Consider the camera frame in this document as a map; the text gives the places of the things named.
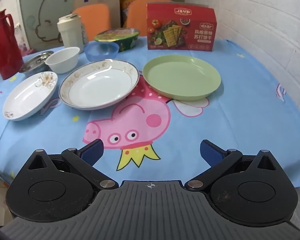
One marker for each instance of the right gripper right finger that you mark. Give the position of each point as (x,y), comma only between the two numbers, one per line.
(220,162)

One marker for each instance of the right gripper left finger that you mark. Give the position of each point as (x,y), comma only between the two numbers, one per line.
(81,162)

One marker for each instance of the white gold-rimmed plate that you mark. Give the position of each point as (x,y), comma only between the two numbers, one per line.
(99,84)

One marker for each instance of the white floral plate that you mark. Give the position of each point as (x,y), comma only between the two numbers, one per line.
(30,96)

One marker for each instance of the green plastic plate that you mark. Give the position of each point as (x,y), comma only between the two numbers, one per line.
(181,77)

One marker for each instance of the small white ceramic bowl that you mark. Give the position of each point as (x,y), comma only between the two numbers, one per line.
(63,60)

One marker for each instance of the steel bowl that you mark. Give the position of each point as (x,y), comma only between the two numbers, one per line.
(36,64)

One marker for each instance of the blue translucent plastic bowl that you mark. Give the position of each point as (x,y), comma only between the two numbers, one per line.
(97,51)

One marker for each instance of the white travel tumbler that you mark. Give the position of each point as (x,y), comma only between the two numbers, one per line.
(72,31)

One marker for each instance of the red thermos jug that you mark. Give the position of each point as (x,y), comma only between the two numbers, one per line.
(10,56)

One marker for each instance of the instant noodle cup green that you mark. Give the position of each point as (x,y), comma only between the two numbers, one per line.
(125,38)

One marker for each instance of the left orange chair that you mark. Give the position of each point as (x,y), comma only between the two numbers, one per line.
(95,17)

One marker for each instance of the orange chair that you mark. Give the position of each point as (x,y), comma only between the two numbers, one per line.
(95,17)
(137,15)

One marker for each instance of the red cracker box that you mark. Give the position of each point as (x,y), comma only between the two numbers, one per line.
(180,26)

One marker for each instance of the right orange chair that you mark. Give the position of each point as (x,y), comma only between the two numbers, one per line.
(137,15)

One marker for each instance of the brown cardboard box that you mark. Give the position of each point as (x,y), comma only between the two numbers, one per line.
(113,5)

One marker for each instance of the frosted glass cartoon panel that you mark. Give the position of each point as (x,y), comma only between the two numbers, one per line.
(40,18)

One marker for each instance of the yellow snack bag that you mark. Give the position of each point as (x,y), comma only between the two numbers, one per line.
(124,6)

